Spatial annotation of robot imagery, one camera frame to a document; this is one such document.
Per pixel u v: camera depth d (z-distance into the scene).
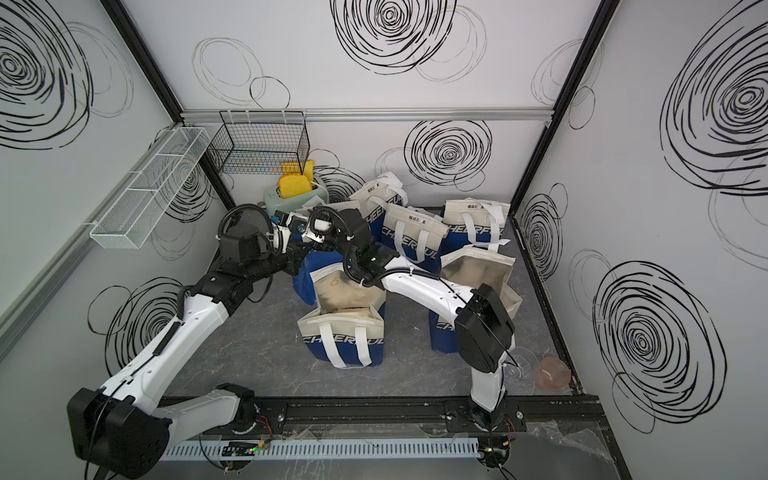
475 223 0.87
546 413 0.77
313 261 0.75
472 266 0.77
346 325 0.66
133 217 0.72
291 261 0.66
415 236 0.86
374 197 0.91
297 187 1.03
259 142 0.97
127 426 0.37
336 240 0.65
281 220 0.64
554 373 0.81
